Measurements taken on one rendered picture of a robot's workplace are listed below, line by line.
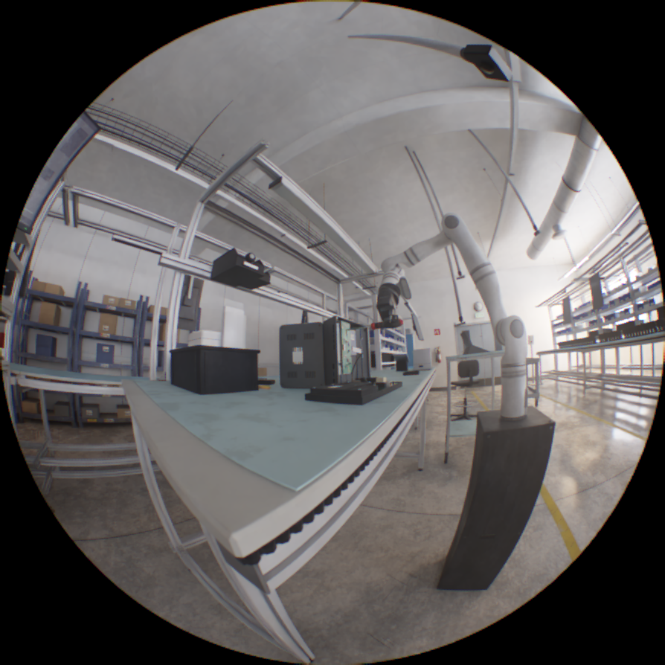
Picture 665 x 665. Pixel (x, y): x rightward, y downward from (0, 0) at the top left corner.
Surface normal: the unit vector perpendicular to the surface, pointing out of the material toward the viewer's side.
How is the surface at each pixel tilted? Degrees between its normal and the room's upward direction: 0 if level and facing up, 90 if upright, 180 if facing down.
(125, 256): 90
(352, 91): 180
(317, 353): 90
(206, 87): 180
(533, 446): 90
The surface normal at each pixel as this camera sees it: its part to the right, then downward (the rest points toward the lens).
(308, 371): -0.21, -0.14
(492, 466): -0.55, -0.11
